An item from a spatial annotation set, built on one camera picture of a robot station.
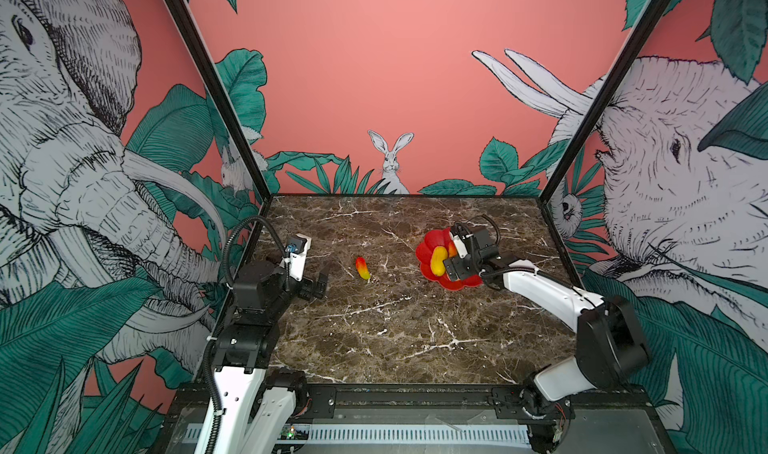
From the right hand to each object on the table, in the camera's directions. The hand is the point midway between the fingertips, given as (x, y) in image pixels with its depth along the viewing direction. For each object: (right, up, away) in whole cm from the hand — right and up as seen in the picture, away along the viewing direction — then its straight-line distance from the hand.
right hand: (458, 253), depth 89 cm
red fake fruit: (-3, +1, -7) cm, 8 cm away
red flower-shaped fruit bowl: (-9, 0, +12) cm, 15 cm away
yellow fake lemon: (-4, -2, +9) cm, 10 cm away
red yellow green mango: (-31, -6, +8) cm, 32 cm away
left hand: (-40, +2, -21) cm, 45 cm away
